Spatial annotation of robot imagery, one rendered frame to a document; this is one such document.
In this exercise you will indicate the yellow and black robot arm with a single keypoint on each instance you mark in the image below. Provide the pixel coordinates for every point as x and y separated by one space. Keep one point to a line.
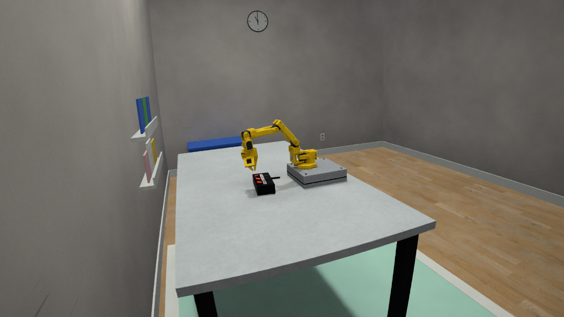
306 158

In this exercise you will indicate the black power strip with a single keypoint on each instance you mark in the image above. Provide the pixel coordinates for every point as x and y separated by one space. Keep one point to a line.
263 183

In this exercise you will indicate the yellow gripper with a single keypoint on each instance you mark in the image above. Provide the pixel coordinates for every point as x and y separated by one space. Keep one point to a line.
250 158

